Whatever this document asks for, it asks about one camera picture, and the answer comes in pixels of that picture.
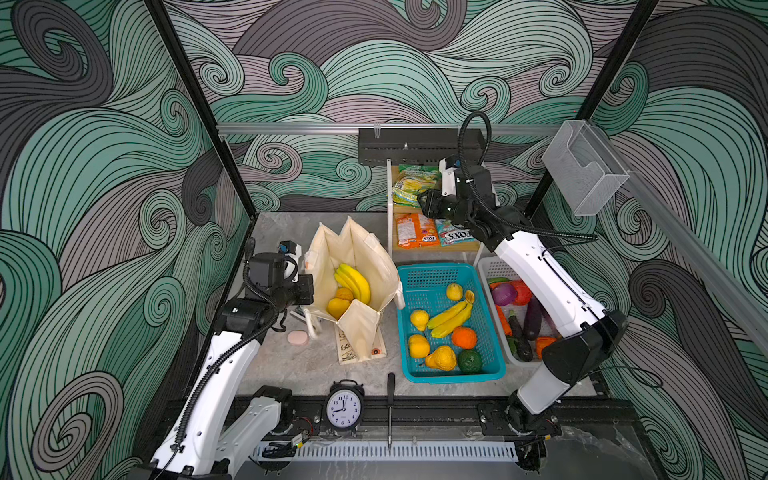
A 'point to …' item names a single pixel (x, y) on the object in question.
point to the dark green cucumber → (521, 345)
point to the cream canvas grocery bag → (350, 245)
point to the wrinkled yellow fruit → (344, 293)
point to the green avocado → (469, 361)
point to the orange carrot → (507, 327)
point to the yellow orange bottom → (419, 347)
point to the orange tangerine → (464, 337)
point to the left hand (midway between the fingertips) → (312, 278)
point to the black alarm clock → (343, 405)
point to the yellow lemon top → (455, 292)
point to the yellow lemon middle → (419, 319)
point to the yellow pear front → (443, 358)
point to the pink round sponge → (297, 337)
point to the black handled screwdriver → (391, 399)
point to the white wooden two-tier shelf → (392, 209)
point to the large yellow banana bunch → (354, 281)
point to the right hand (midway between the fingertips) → (424, 196)
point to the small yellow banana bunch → (453, 318)
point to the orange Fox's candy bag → (416, 230)
